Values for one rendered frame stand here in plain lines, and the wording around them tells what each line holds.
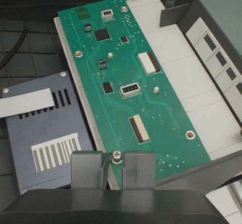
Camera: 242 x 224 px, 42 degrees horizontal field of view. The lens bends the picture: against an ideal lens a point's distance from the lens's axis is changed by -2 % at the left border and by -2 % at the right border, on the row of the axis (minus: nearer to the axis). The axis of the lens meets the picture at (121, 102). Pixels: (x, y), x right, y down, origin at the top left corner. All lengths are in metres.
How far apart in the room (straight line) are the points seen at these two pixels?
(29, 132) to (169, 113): 0.09
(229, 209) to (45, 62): 0.55
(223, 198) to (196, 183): 0.54
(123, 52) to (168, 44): 0.04
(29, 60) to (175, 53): 0.12
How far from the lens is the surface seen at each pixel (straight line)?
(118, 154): 0.18
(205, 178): 0.20
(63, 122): 0.21
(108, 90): 0.21
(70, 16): 0.26
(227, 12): 0.44
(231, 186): 0.93
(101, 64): 0.22
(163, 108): 0.21
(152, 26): 0.27
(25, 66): 0.28
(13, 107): 0.23
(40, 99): 0.22
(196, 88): 0.23
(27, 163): 0.21
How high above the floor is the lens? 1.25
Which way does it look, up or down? 31 degrees down
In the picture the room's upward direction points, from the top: 157 degrees clockwise
